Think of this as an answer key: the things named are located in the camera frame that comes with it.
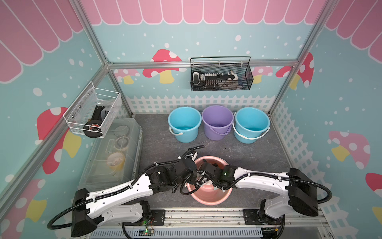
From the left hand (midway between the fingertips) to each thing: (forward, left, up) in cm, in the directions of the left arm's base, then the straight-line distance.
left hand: (194, 172), depth 73 cm
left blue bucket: (+37, +8, -5) cm, 38 cm away
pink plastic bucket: (-6, -7, -15) cm, 18 cm away
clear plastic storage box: (+5, +42, 0) cm, 42 cm away
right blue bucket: (+41, -39, -10) cm, 57 cm away
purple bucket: (+42, -16, -9) cm, 46 cm away
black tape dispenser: (+13, +47, +17) cm, 52 cm away
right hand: (+6, -10, -8) cm, 14 cm away
